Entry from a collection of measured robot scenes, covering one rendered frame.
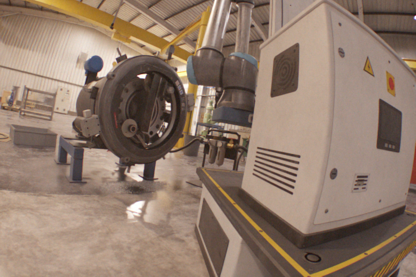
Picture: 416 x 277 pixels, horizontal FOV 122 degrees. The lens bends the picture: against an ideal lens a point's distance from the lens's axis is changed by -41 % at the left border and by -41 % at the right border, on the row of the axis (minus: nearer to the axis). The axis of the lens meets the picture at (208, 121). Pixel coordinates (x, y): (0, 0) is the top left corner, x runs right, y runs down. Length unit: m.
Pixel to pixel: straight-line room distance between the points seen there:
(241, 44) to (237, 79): 0.41
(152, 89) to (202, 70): 0.48
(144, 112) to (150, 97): 0.11
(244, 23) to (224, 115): 0.66
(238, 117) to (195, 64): 0.32
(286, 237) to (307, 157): 0.17
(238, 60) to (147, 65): 0.64
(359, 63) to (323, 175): 0.26
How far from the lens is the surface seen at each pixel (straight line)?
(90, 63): 1.89
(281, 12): 0.99
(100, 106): 1.17
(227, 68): 0.89
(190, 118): 4.99
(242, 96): 0.84
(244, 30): 1.25
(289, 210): 0.43
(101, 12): 13.26
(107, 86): 1.17
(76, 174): 1.52
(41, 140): 2.66
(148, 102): 1.28
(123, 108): 1.34
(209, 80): 0.91
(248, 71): 0.89
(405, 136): 0.71
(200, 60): 0.93
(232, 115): 0.82
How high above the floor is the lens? 0.51
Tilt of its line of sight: 4 degrees up
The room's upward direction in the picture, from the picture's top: 9 degrees clockwise
